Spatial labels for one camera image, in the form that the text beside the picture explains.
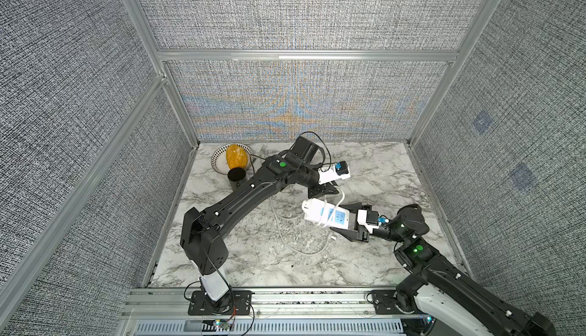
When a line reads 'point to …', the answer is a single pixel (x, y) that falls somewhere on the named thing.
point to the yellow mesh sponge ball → (236, 156)
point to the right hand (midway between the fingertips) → (335, 211)
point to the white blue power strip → (313, 209)
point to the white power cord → (319, 224)
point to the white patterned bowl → (219, 159)
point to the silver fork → (263, 149)
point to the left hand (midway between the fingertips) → (339, 185)
